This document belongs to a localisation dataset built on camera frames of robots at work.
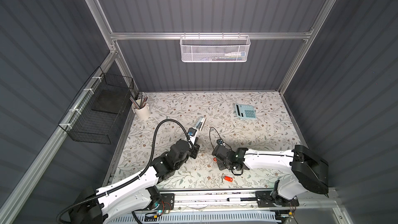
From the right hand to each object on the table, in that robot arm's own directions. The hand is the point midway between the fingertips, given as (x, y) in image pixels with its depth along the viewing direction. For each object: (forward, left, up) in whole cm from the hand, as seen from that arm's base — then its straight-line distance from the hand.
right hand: (221, 162), depth 86 cm
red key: (-9, -3, -1) cm, 9 cm away
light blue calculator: (+35, -19, +1) cm, 40 cm away
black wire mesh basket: (+11, +61, +29) cm, 69 cm away
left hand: (+6, +13, +16) cm, 21 cm away
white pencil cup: (+31, +50, +6) cm, 59 cm away
